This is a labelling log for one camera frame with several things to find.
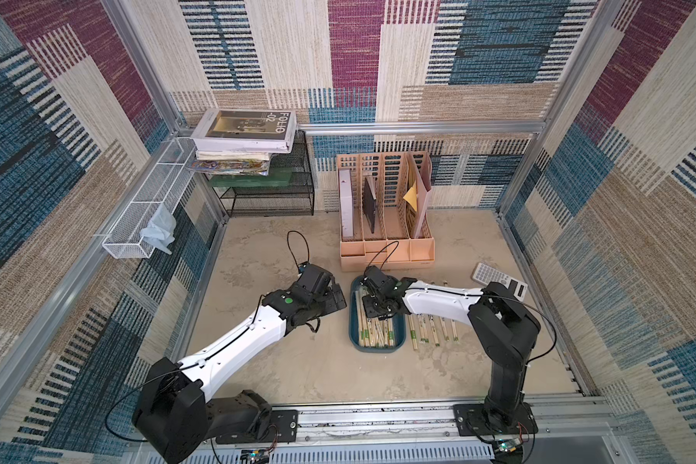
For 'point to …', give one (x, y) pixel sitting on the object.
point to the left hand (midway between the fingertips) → (332, 299)
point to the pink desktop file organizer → (385, 211)
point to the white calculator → (486, 275)
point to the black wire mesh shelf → (294, 200)
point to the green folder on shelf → (273, 179)
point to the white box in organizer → (346, 202)
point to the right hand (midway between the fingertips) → (369, 304)
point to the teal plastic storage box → (400, 325)
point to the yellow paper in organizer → (411, 196)
